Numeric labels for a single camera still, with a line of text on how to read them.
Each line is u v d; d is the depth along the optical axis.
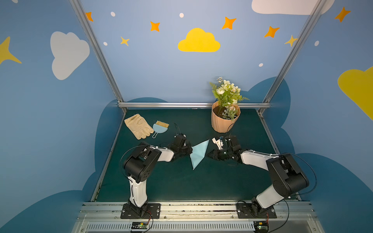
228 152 0.78
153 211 0.74
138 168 0.50
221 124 0.98
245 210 0.75
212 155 0.80
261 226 0.73
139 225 0.72
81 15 0.71
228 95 0.90
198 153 0.96
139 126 1.11
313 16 0.73
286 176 0.46
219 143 0.84
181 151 0.84
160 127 1.11
